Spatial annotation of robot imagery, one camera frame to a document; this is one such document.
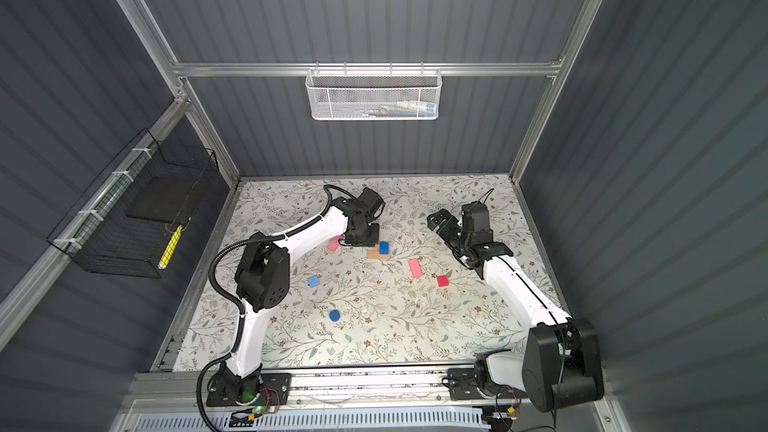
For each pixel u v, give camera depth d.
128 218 0.72
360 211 0.73
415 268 0.96
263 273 0.54
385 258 0.97
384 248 0.96
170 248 0.68
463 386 0.74
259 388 0.71
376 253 0.99
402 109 0.91
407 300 0.89
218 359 0.65
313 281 0.91
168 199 0.76
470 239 0.65
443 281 0.92
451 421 0.71
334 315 0.86
